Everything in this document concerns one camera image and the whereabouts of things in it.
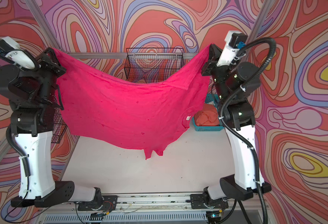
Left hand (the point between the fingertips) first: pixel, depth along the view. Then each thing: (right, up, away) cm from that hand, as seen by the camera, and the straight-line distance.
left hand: (55, 46), depth 45 cm
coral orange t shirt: (+69, -23, +56) cm, 92 cm away
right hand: (+52, 0, +3) cm, 52 cm away
